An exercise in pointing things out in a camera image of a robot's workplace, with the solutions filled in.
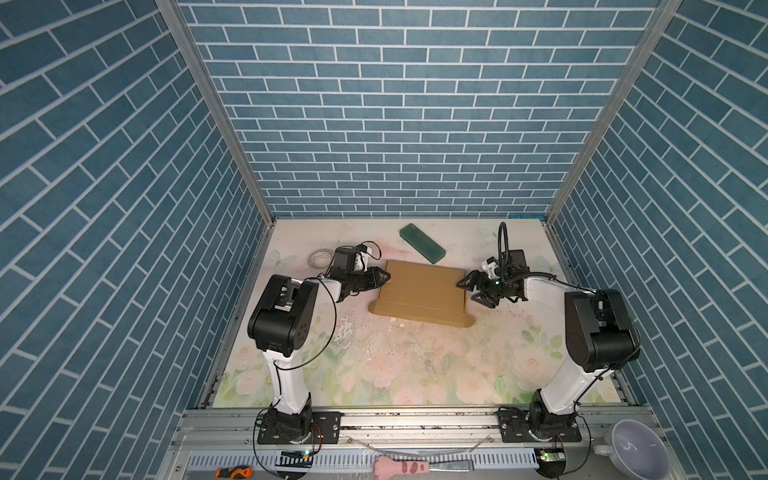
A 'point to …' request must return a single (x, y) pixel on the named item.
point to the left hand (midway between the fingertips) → (386, 276)
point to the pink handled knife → (384, 467)
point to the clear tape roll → (320, 258)
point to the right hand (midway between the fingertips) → (463, 286)
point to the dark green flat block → (431, 250)
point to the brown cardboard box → (424, 292)
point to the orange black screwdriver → (239, 472)
